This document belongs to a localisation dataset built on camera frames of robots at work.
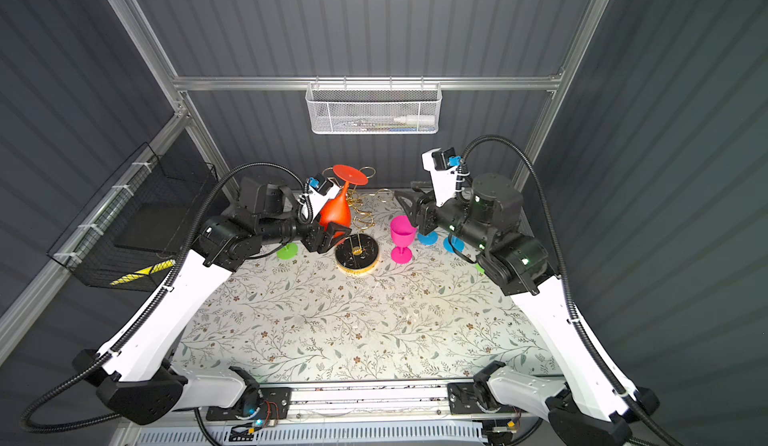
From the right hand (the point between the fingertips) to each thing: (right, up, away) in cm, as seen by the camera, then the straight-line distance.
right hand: (407, 191), depth 57 cm
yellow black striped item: (-57, -17, +9) cm, 61 cm away
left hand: (-15, -5, +9) cm, 18 cm away
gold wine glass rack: (-14, -17, +44) cm, 49 cm away
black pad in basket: (-62, -7, +17) cm, 65 cm away
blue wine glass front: (+10, -13, +48) cm, 51 cm away
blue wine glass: (+21, -14, +47) cm, 53 cm away
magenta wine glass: (+1, -9, +32) cm, 33 cm away
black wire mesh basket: (-67, -12, +5) cm, 68 cm away
